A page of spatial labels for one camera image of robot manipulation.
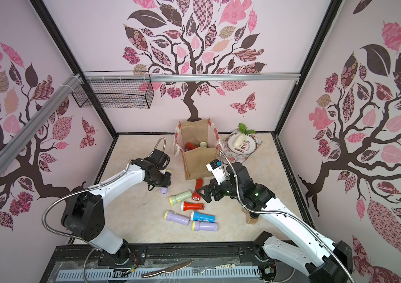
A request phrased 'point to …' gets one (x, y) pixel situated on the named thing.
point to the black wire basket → (132, 89)
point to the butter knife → (169, 269)
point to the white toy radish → (240, 140)
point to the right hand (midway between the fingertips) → (203, 185)
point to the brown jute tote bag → (199, 142)
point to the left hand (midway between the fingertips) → (166, 186)
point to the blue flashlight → (196, 216)
